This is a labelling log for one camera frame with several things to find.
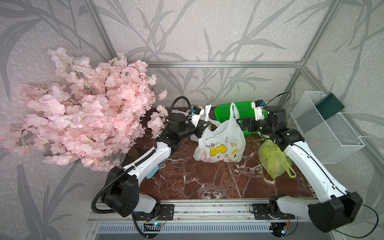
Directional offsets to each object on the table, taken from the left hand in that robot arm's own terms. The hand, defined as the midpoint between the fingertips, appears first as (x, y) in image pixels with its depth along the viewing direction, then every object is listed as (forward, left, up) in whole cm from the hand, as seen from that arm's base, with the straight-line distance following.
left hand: (210, 124), depth 75 cm
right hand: (+2, -17, +2) cm, 17 cm away
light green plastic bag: (-12, -36, -16) cm, 41 cm away
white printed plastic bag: (-6, -8, -8) cm, 13 cm away
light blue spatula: (-14, +32, -27) cm, 44 cm away
